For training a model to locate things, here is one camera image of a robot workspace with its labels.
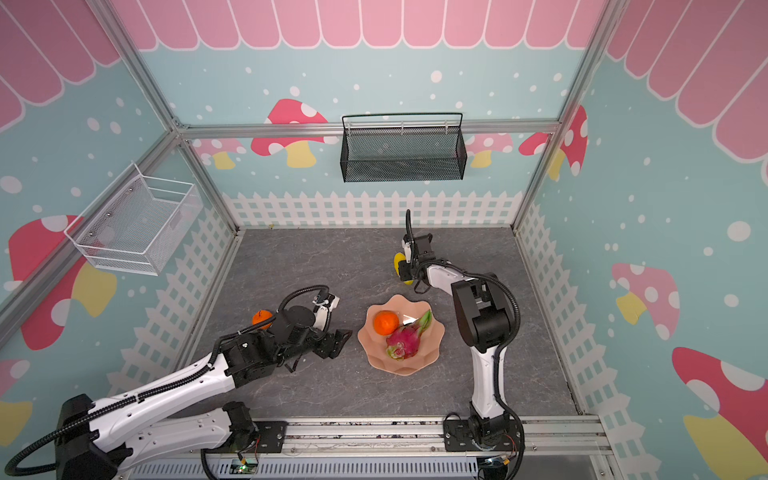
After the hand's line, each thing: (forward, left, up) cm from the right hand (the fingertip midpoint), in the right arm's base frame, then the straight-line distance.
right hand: (404, 265), depth 103 cm
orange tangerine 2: (-19, +44, 0) cm, 48 cm away
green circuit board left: (-57, +42, -6) cm, 71 cm away
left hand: (-30, +18, +11) cm, 36 cm away
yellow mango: (+3, +2, 0) cm, 4 cm away
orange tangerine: (-24, +6, +4) cm, 25 cm away
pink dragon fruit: (-30, +1, +4) cm, 30 cm away
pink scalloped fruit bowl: (-28, +9, -2) cm, 30 cm away
